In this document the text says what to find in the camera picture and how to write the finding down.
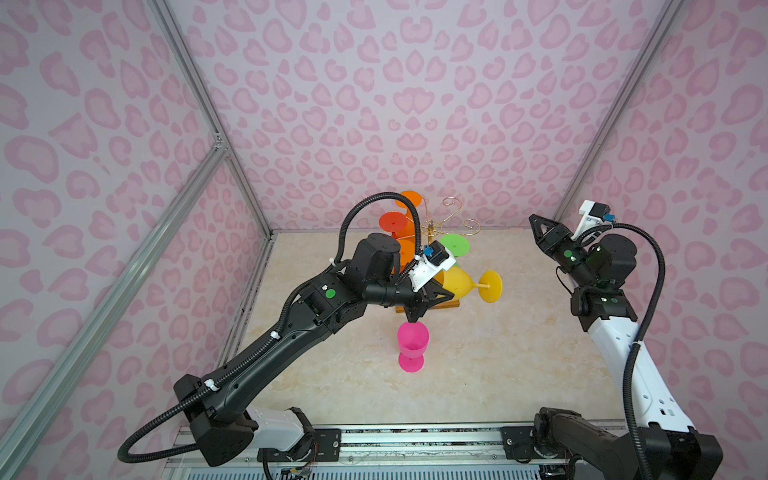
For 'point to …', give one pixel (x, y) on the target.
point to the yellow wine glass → (458, 283)
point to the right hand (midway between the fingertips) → (534, 217)
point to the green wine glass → (457, 245)
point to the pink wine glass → (413, 338)
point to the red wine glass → (393, 222)
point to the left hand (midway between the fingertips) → (453, 290)
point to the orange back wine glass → (417, 200)
